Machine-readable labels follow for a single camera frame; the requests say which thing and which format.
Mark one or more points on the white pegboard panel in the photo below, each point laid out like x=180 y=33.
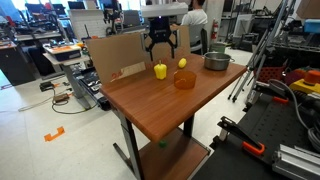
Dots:
x=88 y=23

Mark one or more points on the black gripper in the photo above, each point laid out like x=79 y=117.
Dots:
x=160 y=30

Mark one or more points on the yellow lemon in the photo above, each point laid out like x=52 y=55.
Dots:
x=182 y=63

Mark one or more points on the white side table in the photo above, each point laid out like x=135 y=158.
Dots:
x=75 y=83

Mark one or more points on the metal tripod stand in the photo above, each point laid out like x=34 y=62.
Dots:
x=259 y=50

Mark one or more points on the black perforated board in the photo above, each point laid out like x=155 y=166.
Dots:
x=276 y=126

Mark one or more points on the red fire extinguisher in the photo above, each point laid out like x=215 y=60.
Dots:
x=215 y=30

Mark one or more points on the black equipment pile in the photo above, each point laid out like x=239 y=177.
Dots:
x=88 y=80

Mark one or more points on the black floor box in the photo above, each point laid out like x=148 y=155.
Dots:
x=46 y=86

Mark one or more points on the blue storage bin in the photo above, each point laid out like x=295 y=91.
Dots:
x=311 y=25

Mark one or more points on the black cabinet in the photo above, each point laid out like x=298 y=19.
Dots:
x=16 y=66

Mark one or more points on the yellow bell pepper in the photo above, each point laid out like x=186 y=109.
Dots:
x=160 y=70

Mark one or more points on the white box orange label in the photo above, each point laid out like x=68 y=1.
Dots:
x=63 y=52

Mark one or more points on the orange translucent bowl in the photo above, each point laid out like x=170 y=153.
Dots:
x=185 y=80

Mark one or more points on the aluminium extrusion bar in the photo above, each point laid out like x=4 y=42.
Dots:
x=293 y=163

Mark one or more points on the steel cooking pot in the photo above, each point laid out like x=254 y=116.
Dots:
x=216 y=61

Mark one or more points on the wooden table lower shelf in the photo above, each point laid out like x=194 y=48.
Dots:
x=173 y=156

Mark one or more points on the large cardboard sheet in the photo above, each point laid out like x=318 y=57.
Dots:
x=113 y=56

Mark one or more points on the green bin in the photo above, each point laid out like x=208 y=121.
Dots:
x=218 y=46

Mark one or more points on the small green object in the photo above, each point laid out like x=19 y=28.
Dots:
x=162 y=143

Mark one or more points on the grey power brick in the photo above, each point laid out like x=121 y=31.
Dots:
x=61 y=97

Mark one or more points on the black table leg frame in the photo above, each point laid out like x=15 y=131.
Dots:
x=133 y=146

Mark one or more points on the red crate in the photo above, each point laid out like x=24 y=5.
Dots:
x=271 y=72

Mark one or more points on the orange emergency stop button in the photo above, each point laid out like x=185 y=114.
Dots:
x=311 y=77

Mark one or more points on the person in white shirt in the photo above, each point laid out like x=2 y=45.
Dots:
x=196 y=16

